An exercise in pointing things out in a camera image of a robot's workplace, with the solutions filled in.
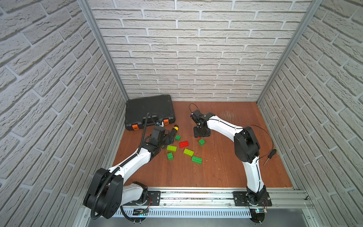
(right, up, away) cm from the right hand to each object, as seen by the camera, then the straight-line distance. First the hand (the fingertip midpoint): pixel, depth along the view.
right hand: (201, 134), depth 95 cm
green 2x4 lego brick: (-4, -15, -9) cm, 18 cm away
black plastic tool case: (-43, +16, +12) cm, 47 cm away
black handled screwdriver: (+44, -13, -7) cm, 46 cm away
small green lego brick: (-16, -2, +1) cm, 17 cm away
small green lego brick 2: (-20, -12, -10) cm, 26 cm away
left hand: (-22, +2, -8) cm, 24 cm away
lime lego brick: (-9, -11, -6) cm, 15 cm away
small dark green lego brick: (0, -5, -3) cm, 6 cm away
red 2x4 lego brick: (-12, -6, -2) cm, 14 cm away
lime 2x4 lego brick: (-20, -8, -4) cm, 22 cm away
